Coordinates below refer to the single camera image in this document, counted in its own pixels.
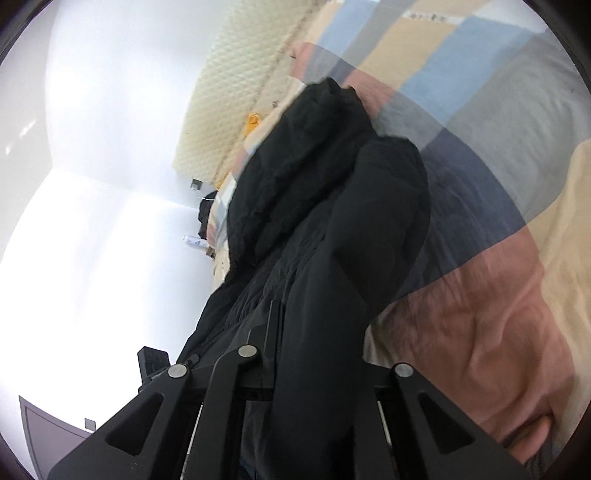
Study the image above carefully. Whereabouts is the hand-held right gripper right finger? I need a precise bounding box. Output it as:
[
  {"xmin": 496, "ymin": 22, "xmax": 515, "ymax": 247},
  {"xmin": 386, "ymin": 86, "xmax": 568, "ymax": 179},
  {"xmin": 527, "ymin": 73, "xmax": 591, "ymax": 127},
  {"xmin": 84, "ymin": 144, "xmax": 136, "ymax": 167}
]
[{"xmin": 365, "ymin": 363, "xmax": 533, "ymax": 480}]

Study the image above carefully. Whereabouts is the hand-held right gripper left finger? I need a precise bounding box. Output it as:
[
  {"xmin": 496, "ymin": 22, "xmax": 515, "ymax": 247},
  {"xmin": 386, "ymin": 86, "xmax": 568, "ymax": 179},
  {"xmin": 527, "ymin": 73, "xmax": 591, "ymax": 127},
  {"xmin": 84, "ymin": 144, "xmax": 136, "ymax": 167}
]
[{"xmin": 48, "ymin": 299, "xmax": 285, "ymax": 480}]

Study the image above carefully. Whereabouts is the black puffer jacket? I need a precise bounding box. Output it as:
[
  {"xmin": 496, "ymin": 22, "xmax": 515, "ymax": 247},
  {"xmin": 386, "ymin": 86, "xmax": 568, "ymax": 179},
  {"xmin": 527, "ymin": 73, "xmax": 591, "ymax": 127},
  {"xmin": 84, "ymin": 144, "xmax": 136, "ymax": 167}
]
[{"xmin": 178, "ymin": 76, "xmax": 432, "ymax": 480}]

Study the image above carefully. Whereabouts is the grey door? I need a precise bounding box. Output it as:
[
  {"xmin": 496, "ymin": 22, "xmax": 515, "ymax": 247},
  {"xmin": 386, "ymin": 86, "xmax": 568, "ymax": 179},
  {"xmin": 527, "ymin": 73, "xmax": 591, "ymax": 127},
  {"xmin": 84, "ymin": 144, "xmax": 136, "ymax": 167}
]
[{"xmin": 18, "ymin": 394, "xmax": 94, "ymax": 476}]

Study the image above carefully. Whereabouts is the black bag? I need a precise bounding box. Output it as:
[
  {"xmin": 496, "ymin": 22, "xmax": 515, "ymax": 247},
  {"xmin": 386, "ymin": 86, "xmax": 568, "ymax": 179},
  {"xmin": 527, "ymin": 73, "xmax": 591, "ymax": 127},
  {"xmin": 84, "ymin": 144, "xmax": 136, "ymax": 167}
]
[{"xmin": 197, "ymin": 190, "xmax": 219, "ymax": 237}]

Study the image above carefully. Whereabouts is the plaid bed duvet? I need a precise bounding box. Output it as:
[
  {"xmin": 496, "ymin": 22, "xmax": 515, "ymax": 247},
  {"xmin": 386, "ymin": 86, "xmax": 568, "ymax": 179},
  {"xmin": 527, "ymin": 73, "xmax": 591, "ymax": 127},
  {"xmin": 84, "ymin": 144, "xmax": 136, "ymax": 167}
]
[{"xmin": 205, "ymin": 0, "xmax": 589, "ymax": 467}]

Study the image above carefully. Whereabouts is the cream quilted headboard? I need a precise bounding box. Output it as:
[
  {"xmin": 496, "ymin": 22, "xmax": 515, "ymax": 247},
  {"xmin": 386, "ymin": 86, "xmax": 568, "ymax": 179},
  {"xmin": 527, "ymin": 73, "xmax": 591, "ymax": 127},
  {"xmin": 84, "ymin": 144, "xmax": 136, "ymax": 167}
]
[{"xmin": 172, "ymin": 0, "xmax": 333, "ymax": 183}]

